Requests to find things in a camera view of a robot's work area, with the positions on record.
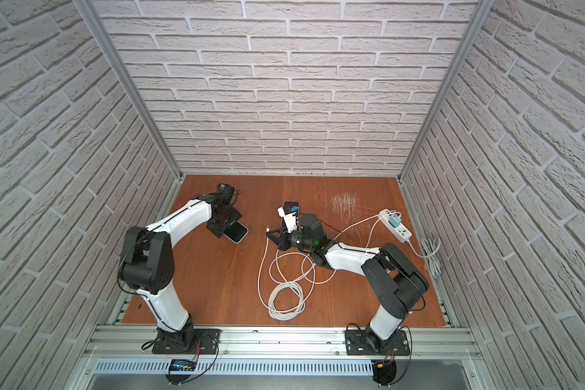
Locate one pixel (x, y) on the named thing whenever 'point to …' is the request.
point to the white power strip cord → (429, 246)
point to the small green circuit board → (183, 365)
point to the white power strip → (400, 232)
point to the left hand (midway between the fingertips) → (231, 216)
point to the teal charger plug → (395, 220)
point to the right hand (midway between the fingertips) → (261, 240)
